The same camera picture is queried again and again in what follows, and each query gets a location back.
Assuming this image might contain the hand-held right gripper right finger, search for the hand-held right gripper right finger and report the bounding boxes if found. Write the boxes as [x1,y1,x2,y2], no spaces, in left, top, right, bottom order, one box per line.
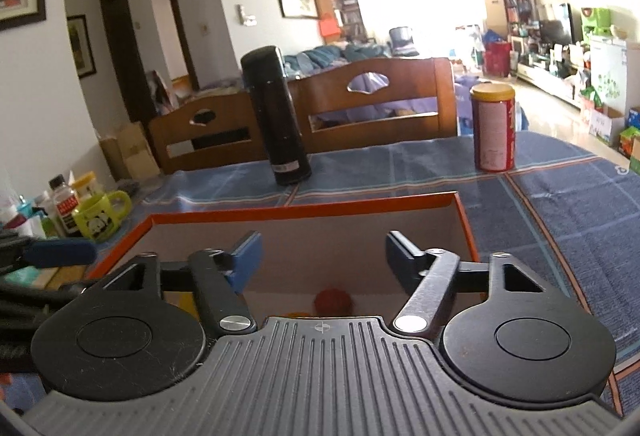
[386,231,548,338]

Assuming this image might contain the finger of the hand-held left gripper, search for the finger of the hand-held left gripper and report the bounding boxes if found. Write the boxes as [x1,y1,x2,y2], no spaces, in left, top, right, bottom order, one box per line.
[0,236,99,273]
[0,280,101,373]

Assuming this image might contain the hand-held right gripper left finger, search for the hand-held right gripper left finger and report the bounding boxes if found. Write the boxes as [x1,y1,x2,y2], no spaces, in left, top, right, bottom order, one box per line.
[97,231,264,336]

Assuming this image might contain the orange cardboard box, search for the orange cardboard box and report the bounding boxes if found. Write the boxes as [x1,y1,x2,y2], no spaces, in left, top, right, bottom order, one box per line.
[86,191,482,319]

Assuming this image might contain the wooden cutting board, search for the wooden cutting board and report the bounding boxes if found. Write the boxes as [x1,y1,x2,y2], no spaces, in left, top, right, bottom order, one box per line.
[47,266,91,290]

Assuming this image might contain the glass bottle with black cap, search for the glass bottle with black cap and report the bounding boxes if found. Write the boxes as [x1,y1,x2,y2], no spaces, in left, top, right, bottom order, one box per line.
[48,174,82,237]

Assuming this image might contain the green panda mug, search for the green panda mug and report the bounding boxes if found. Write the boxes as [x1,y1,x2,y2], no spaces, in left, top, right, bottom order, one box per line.
[71,190,132,243]

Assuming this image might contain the yellow lid jar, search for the yellow lid jar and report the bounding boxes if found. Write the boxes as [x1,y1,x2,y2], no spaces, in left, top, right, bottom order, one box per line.
[70,172,104,200]

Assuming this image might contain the brown cardboard boxes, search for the brown cardboard boxes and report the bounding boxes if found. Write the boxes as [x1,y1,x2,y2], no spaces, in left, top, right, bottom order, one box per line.
[99,122,162,182]

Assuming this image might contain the wooden chair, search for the wooden chair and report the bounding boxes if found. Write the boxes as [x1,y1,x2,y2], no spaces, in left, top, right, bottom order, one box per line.
[287,57,459,153]
[147,91,271,175]

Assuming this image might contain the black thermos flask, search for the black thermos flask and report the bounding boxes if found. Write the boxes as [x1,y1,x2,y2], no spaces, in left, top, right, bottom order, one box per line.
[241,46,312,186]

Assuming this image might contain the blue patterned tablecloth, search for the blue patterned tablecloth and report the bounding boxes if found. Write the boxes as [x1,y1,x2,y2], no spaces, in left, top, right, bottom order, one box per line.
[0,132,640,419]

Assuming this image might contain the red can with yellow lid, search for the red can with yellow lid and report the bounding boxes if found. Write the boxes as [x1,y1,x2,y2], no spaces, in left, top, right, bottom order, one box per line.
[470,83,517,173]

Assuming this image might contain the small framed picture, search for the small framed picture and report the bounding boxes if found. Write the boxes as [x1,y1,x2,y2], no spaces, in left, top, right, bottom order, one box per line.
[66,14,97,78]

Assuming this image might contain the sofa with blue blanket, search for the sofa with blue blanket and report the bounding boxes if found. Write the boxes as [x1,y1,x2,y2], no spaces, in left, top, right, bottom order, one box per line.
[282,42,392,79]

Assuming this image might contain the dark office chair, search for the dark office chair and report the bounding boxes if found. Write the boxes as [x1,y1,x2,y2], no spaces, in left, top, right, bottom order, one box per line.
[389,27,420,57]

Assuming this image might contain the red bin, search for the red bin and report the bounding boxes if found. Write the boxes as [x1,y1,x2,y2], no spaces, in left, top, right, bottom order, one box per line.
[484,41,512,78]

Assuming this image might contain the black television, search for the black television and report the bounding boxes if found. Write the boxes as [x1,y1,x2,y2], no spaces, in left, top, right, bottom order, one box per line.
[539,3,574,47]

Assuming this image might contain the white cabinet with green print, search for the white cabinet with green print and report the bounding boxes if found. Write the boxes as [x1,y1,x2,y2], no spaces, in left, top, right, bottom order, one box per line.
[590,35,629,109]

